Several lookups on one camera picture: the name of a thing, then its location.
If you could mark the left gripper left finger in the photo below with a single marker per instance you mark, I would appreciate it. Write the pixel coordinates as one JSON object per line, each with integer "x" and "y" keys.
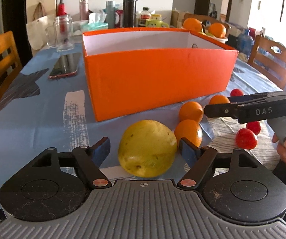
{"x": 88, "y": 162}

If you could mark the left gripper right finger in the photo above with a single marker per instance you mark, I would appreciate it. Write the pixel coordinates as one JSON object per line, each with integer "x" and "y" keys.
{"x": 200, "y": 161}

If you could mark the large yellow pomelo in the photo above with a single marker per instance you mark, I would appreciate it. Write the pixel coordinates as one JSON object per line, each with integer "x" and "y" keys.
{"x": 147, "y": 149}

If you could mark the orange by pomelo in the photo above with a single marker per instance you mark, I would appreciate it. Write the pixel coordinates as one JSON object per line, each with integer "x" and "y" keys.
{"x": 190, "y": 130}

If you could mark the red tomato middle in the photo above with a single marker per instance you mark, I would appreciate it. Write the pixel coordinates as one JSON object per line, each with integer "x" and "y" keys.
{"x": 254, "y": 126}

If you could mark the red tomato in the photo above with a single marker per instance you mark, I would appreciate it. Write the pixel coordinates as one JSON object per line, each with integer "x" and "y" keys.
{"x": 254, "y": 126}
{"x": 236, "y": 92}
{"x": 246, "y": 139}

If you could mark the wooden chair right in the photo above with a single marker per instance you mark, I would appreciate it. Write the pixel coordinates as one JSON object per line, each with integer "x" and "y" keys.
{"x": 269, "y": 58}

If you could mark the red tomato near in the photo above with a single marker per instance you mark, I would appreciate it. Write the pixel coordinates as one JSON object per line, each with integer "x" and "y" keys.
{"x": 246, "y": 139}

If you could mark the orange near box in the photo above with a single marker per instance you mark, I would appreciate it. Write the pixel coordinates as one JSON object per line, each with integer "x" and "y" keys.
{"x": 191, "y": 110}

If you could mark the small tangerine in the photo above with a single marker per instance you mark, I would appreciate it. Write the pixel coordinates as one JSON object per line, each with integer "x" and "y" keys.
{"x": 219, "y": 99}

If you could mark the light blue tablecloth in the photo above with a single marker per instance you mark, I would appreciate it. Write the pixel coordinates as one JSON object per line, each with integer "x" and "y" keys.
{"x": 58, "y": 113}

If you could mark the blue water jug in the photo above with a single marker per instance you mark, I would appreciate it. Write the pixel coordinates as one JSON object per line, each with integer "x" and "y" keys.
{"x": 245, "y": 43}

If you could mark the white fruit bowl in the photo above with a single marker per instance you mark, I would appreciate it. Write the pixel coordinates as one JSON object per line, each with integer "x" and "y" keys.
{"x": 222, "y": 40}

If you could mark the orange cardboard box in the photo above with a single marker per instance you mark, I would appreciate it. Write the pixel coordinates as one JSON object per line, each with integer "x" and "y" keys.
{"x": 131, "y": 70}

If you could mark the black smartphone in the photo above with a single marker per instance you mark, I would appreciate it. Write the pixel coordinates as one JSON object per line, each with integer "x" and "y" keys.
{"x": 66, "y": 66}

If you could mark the orange in bowl right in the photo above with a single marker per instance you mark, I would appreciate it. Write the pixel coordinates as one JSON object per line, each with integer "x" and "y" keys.
{"x": 218, "y": 30}

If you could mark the orange in bowl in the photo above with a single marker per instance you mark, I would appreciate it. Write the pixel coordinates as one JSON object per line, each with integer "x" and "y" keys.
{"x": 192, "y": 24}
{"x": 218, "y": 30}

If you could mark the wooden chair far end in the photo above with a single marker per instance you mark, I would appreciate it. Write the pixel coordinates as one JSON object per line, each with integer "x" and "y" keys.
{"x": 204, "y": 18}

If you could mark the orange in bowl left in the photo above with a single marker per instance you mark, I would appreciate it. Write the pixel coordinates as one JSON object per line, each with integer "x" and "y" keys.
{"x": 192, "y": 24}

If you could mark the glass jar mug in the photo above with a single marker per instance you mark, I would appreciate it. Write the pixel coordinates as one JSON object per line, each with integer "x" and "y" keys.
{"x": 59, "y": 35}

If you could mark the white ceramic bowl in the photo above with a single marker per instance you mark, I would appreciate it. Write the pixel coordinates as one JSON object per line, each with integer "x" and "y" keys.
{"x": 78, "y": 27}

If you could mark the tissue pack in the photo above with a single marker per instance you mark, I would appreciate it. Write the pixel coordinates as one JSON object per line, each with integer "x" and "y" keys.
{"x": 96, "y": 22}

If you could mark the green mug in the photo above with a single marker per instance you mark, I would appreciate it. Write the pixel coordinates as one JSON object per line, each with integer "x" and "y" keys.
{"x": 156, "y": 23}

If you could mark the red umbrella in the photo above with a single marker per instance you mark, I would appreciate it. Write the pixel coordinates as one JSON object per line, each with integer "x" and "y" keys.
{"x": 61, "y": 5}

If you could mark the teal bottle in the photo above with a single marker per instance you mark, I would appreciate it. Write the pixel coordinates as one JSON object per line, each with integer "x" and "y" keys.
{"x": 110, "y": 14}

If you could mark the dark supplement jar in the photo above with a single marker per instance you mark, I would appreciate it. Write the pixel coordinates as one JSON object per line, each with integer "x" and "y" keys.
{"x": 144, "y": 16}

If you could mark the pink thermos bottle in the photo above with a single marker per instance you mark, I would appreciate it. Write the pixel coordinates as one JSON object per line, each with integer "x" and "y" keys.
{"x": 83, "y": 9}

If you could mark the beige paper bag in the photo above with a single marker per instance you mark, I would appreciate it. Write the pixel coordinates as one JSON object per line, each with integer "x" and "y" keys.
{"x": 40, "y": 15}

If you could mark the black thermos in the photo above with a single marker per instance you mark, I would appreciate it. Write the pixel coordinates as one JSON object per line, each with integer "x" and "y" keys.
{"x": 129, "y": 13}

